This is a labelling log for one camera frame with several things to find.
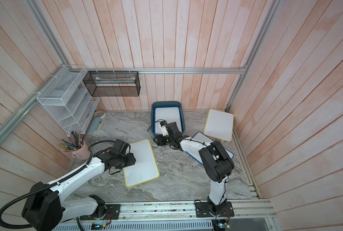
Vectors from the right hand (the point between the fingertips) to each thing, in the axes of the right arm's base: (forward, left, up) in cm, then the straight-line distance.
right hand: (156, 138), depth 94 cm
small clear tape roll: (+28, +51, -7) cm, 59 cm away
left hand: (-17, +13, -1) cm, 22 cm away
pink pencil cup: (-11, +45, -1) cm, 47 cm away
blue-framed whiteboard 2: (+7, -33, -10) cm, 35 cm away
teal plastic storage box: (+35, -5, -2) cm, 36 cm away
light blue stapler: (+12, +47, -2) cm, 48 cm away
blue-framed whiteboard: (+27, -8, -5) cm, 28 cm away
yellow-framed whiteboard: (-20, +5, -2) cm, 20 cm away
